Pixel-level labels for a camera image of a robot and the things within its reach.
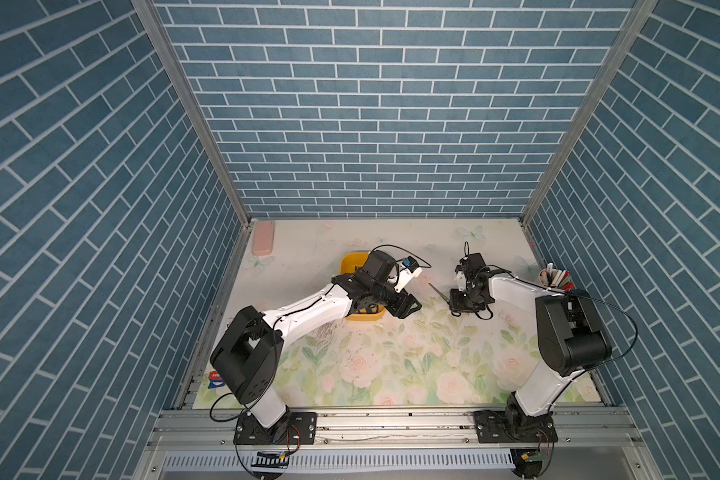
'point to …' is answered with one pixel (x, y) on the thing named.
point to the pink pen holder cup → (554, 282)
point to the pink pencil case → (263, 237)
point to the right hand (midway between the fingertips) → (456, 306)
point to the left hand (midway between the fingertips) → (420, 302)
